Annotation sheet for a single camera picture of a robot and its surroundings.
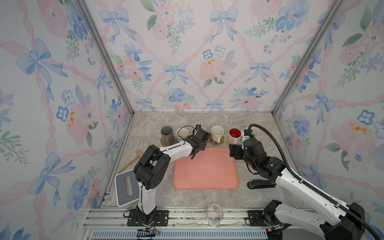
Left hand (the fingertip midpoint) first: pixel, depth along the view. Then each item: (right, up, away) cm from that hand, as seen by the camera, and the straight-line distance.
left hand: (200, 140), depth 95 cm
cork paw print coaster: (+6, 0, +8) cm, 10 cm away
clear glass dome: (+7, -36, -19) cm, 41 cm away
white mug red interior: (+22, +3, +2) cm, 23 cm away
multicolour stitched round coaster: (+19, -2, +8) cm, 20 cm away
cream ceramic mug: (+11, +5, +2) cm, 12 cm away
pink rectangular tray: (+6, -16, -5) cm, 18 cm away
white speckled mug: (+36, +6, +2) cm, 37 cm away
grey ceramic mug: (-20, +4, -2) cm, 21 cm away
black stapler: (+31, -22, -15) cm, 41 cm away
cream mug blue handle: (-11, +5, +1) cm, 12 cm away
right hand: (+18, -1, -17) cm, 25 cm away
